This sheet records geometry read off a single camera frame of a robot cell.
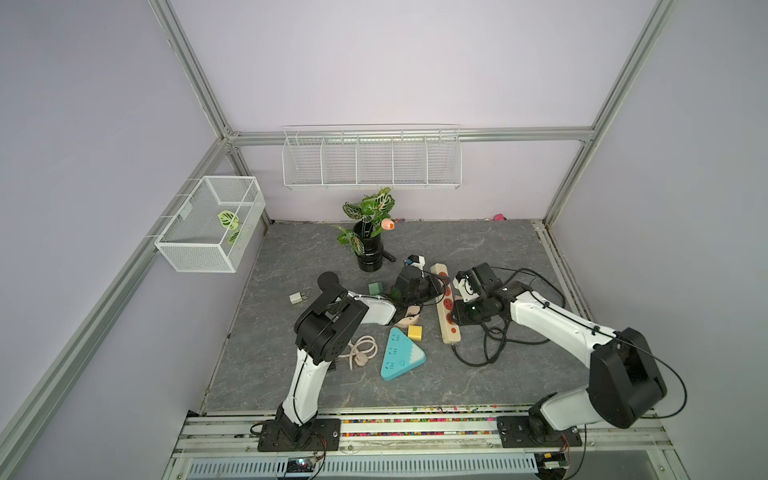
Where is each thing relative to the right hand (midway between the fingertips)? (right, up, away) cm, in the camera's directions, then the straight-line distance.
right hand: (454, 314), depth 87 cm
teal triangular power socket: (-16, -11, -2) cm, 20 cm away
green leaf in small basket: (-63, +27, -6) cm, 69 cm away
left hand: (0, +8, +6) cm, 10 cm away
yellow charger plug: (-11, -6, +2) cm, 13 cm away
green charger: (-24, +6, +12) cm, 28 cm away
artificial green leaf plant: (-24, +31, 0) cm, 39 cm away
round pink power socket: (-13, 0, -2) cm, 13 cm away
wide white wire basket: (-25, +50, +12) cm, 57 cm away
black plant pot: (-26, +15, +17) cm, 35 cm away
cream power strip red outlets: (-2, -3, -1) cm, 4 cm away
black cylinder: (-39, +8, +10) cm, 41 cm away
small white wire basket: (-67, +25, -6) cm, 72 cm away
